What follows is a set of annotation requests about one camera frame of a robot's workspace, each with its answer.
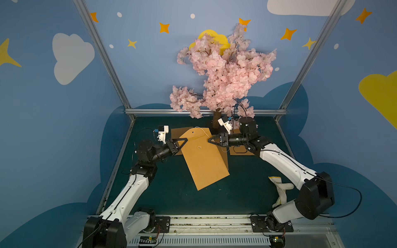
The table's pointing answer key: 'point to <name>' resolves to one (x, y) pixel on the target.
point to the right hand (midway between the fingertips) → (212, 140)
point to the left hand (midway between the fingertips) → (188, 138)
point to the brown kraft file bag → (239, 150)
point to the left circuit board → (148, 239)
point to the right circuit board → (277, 241)
